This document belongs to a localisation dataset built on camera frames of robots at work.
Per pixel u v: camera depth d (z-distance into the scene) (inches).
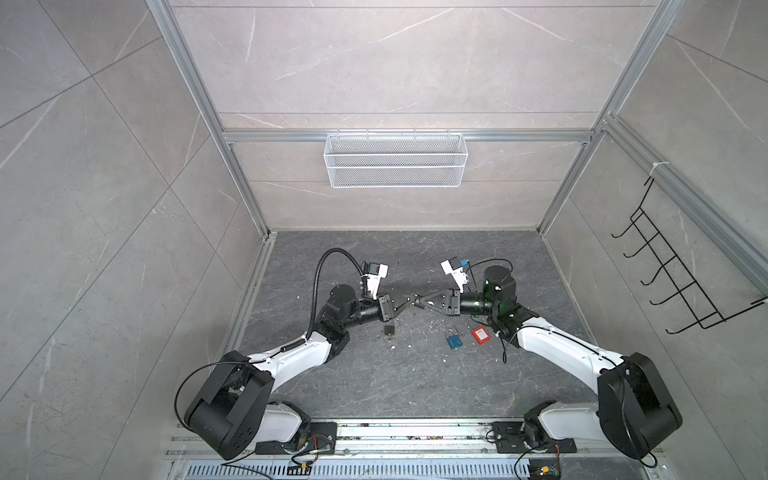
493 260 27.2
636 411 16.3
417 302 28.8
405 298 28.8
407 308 28.7
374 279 28.1
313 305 24.9
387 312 26.6
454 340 35.5
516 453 28.5
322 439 28.8
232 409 16.4
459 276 28.6
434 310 28.1
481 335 34.8
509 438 28.7
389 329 36.5
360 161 39.6
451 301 26.6
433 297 28.2
